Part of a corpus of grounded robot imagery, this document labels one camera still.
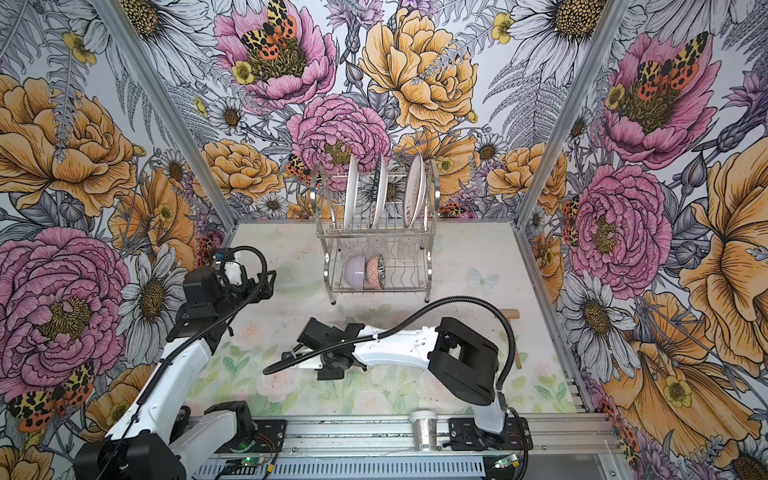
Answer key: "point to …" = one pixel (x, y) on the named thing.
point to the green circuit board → (249, 461)
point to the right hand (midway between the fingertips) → (328, 365)
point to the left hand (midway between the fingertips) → (260, 283)
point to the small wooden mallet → (511, 314)
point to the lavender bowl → (354, 271)
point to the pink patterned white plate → (415, 191)
